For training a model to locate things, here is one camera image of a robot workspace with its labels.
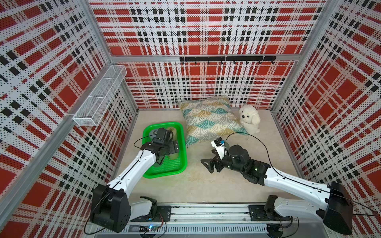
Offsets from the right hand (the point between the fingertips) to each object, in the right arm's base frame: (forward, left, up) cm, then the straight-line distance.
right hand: (209, 156), depth 73 cm
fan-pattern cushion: (+28, 0, -4) cm, 28 cm away
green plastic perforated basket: (+4, +21, -19) cm, 28 cm away
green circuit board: (-29, +29, -18) cm, 45 cm away
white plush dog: (+27, -27, -3) cm, 39 cm away
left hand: (+9, +21, -8) cm, 25 cm away
